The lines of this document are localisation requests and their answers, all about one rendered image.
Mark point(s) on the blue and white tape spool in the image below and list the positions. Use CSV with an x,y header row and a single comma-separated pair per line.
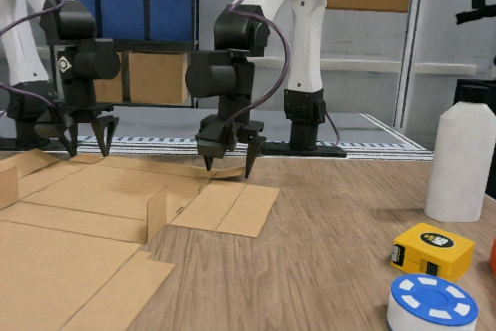
x,y
421,302

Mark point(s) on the white plastic bottle with black cap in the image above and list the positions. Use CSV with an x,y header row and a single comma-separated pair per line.
x,y
462,157

